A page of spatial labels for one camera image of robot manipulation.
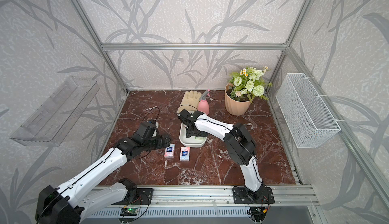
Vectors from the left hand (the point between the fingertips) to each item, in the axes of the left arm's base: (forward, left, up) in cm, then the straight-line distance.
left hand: (165, 140), depth 81 cm
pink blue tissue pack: (-2, -1, -9) cm, 10 cm away
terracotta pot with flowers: (+26, -42, +15) cm, 52 cm away
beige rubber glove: (+38, -10, -12) cm, 41 cm away
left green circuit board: (-30, +15, -13) cm, 36 cm away
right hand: (+8, -15, -7) cm, 19 cm away
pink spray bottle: (+25, -20, 0) cm, 32 cm away
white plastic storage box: (+3, -13, -8) cm, 16 cm away
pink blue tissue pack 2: (-4, -10, -9) cm, 14 cm away
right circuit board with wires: (-31, -47, -14) cm, 58 cm away
